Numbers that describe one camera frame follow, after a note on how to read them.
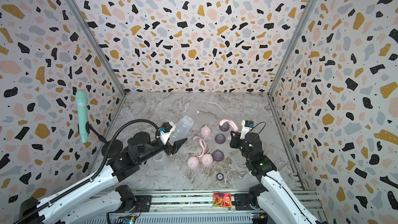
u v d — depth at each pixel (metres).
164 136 0.60
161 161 0.76
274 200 0.59
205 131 0.95
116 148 0.90
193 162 0.83
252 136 0.61
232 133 0.78
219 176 0.83
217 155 0.88
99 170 0.47
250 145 0.58
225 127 1.01
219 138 0.95
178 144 0.64
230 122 0.73
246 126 0.69
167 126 0.58
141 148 0.52
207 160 0.83
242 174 0.81
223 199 0.74
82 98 0.69
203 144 0.91
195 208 0.73
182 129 0.65
